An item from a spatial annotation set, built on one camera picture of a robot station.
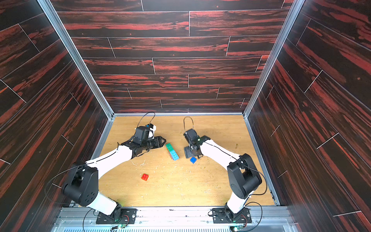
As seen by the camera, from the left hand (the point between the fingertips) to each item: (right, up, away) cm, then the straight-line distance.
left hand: (164, 141), depth 89 cm
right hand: (+19, -6, +2) cm, 21 cm away
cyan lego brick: (+6, -9, 0) cm, 11 cm away
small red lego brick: (-11, -22, -3) cm, 25 cm away
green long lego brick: (+2, -5, +12) cm, 13 cm away
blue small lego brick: (+18, -13, +4) cm, 23 cm away
